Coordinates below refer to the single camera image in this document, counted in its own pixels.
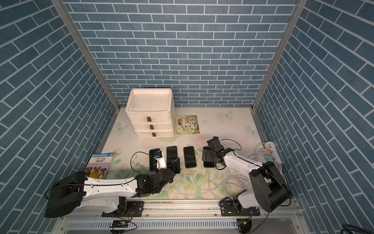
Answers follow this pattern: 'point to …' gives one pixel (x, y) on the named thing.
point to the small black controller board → (120, 224)
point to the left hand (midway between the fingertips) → (178, 162)
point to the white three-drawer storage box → (150, 111)
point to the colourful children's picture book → (187, 125)
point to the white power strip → (270, 145)
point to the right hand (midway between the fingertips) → (210, 155)
